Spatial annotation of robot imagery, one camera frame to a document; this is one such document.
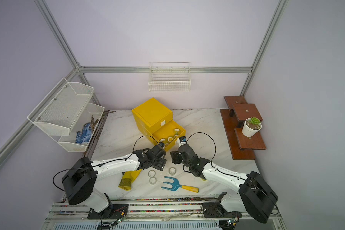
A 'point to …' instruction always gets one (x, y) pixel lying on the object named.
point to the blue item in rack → (84, 136)
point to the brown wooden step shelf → (238, 111)
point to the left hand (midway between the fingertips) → (157, 162)
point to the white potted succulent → (251, 127)
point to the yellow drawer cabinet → (151, 115)
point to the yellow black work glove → (128, 178)
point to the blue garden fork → (177, 185)
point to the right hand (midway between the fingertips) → (175, 153)
